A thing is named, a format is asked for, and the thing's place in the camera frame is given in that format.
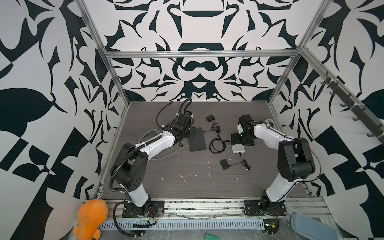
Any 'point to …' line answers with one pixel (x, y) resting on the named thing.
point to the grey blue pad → (311, 228)
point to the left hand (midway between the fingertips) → (192, 126)
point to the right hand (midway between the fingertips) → (239, 140)
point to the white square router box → (238, 148)
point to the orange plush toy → (91, 215)
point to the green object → (209, 237)
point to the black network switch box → (198, 143)
